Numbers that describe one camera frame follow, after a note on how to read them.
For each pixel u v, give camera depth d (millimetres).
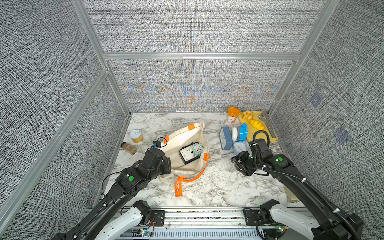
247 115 1133
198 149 921
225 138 943
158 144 624
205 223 732
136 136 996
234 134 967
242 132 967
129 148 946
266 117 1254
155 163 527
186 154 930
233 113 1076
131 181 462
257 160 574
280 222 593
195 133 837
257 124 1093
